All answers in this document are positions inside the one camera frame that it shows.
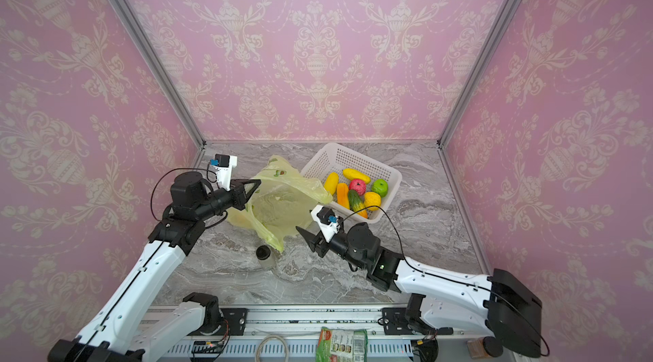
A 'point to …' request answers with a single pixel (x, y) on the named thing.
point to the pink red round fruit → (359, 185)
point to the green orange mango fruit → (357, 204)
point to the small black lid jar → (267, 257)
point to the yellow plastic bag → (281, 202)
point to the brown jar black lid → (485, 347)
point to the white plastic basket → (324, 160)
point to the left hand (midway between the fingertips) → (260, 183)
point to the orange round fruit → (371, 200)
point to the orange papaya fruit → (343, 198)
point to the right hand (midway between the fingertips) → (305, 219)
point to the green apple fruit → (380, 186)
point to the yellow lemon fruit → (331, 183)
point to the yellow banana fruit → (351, 174)
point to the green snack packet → (342, 345)
